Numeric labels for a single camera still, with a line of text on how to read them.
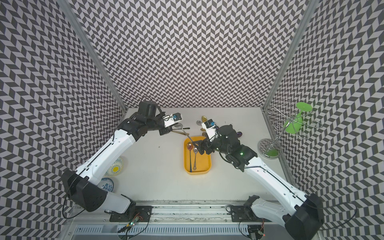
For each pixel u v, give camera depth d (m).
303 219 0.37
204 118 1.12
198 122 1.10
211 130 0.63
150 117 0.59
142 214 0.74
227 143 0.53
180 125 0.75
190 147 0.96
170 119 0.62
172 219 0.74
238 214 0.75
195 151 0.94
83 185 0.39
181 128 0.79
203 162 0.91
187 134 1.12
